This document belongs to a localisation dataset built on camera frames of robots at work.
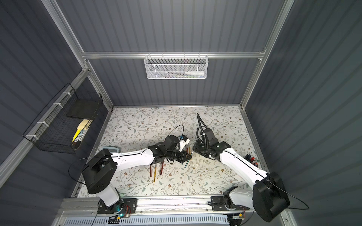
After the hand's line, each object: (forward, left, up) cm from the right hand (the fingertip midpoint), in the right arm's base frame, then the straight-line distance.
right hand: (195, 146), depth 83 cm
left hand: (-8, +2, -2) cm, 8 cm away
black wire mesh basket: (-2, +71, +19) cm, 73 cm away
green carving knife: (-7, +4, -3) cm, 9 cm away
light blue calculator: (+2, +55, -8) cm, 56 cm away
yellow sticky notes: (+2, +61, +16) cm, 63 cm away
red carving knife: (-9, +21, -11) cm, 25 cm away
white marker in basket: (+43, -1, +23) cm, 49 cm away
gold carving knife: (-13, +24, -12) cm, 30 cm away
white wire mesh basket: (+74, +15, +9) cm, 77 cm away
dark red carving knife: (-13, +27, -12) cm, 32 cm away
